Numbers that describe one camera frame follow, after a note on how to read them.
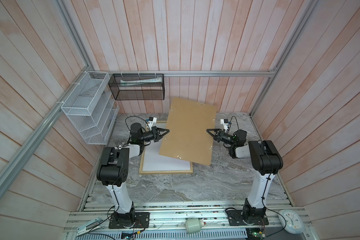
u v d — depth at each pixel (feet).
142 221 2.40
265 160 1.80
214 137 2.82
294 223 2.30
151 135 2.67
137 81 2.96
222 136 2.74
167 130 2.82
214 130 2.89
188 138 2.86
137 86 3.41
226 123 2.89
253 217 2.24
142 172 2.90
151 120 2.82
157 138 2.69
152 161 3.01
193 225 2.13
